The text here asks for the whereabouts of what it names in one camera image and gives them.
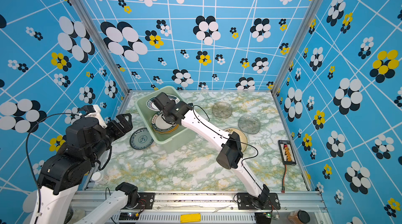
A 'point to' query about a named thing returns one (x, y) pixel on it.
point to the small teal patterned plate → (141, 138)
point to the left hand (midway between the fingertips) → (125, 117)
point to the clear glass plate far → (222, 110)
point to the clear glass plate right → (249, 124)
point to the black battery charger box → (287, 153)
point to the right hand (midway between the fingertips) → (165, 105)
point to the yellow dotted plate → (167, 131)
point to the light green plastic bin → (172, 138)
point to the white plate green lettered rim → (159, 123)
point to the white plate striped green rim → (152, 105)
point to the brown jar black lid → (299, 216)
